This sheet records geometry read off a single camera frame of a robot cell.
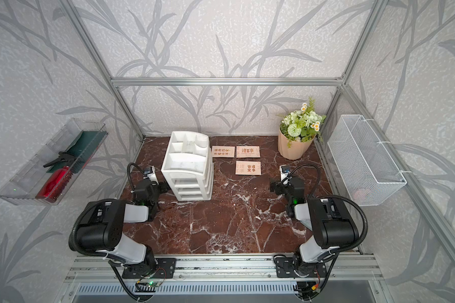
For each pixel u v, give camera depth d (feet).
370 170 1.99
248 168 3.45
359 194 2.34
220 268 2.47
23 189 1.90
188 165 2.72
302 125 2.71
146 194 2.36
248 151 3.68
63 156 2.16
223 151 3.72
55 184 1.91
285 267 2.41
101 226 1.50
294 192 2.31
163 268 2.40
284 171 2.65
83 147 2.37
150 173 2.65
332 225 1.50
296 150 3.28
